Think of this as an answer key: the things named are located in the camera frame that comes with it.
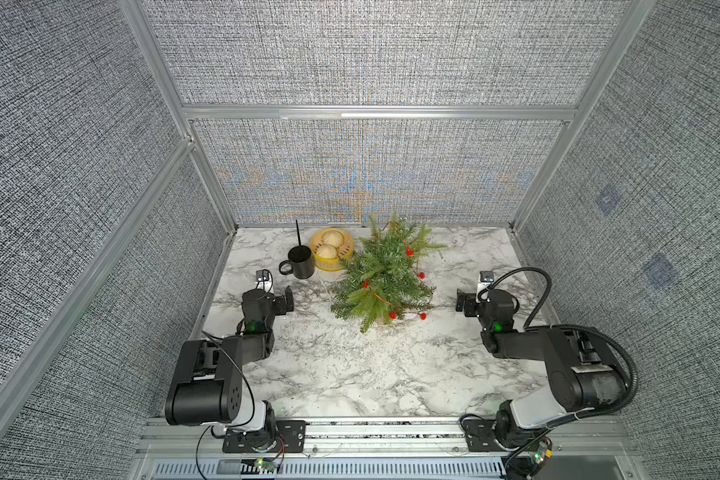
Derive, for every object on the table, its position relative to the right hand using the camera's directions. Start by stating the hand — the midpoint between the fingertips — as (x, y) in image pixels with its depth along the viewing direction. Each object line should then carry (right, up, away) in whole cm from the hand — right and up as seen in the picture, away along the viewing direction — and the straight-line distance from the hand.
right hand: (476, 281), depth 94 cm
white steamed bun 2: (-48, +10, +10) cm, 50 cm away
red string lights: (-29, -6, -22) cm, 37 cm away
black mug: (-56, +6, +6) cm, 56 cm away
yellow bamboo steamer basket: (-42, +10, +14) cm, 45 cm away
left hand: (-62, -1, -1) cm, 62 cm away
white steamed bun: (-46, +15, +13) cm, 50 cm away
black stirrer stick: (-57, +17, +6) cm, 60 cm away
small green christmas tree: (-31, +2, -23) cm, 39 cm away
